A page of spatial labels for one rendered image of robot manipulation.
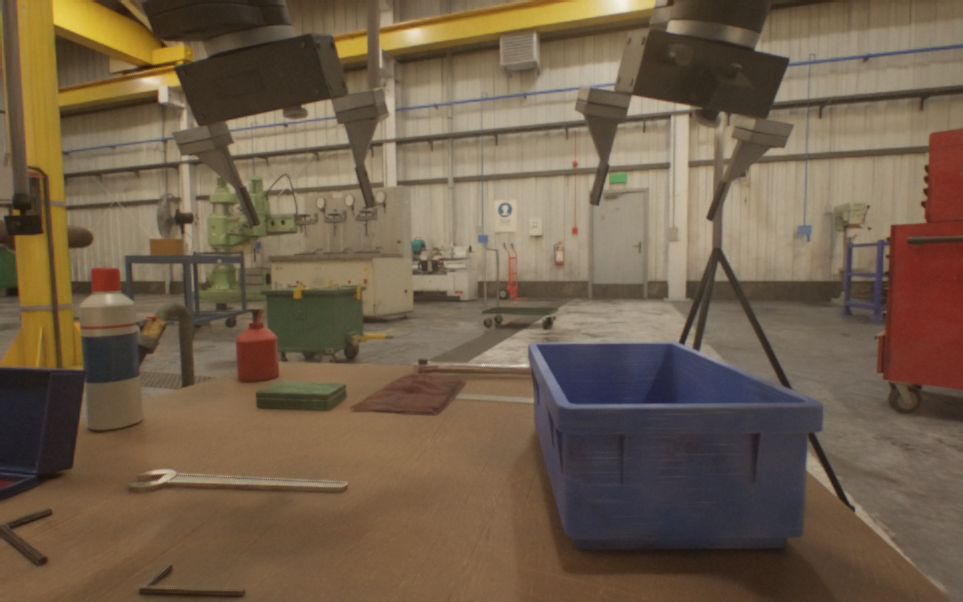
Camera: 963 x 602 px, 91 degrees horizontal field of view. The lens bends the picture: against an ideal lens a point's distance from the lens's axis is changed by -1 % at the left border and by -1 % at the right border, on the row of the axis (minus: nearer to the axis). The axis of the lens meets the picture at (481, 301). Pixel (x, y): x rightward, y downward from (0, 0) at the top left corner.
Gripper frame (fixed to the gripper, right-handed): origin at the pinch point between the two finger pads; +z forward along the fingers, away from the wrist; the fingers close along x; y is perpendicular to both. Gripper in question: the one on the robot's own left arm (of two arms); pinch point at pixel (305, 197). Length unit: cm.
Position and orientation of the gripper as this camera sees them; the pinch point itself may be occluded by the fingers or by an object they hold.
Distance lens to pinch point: 51.4
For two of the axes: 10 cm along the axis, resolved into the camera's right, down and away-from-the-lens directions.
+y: 1.0, -4.7, 8.8
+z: 1.8, 8.8, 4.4
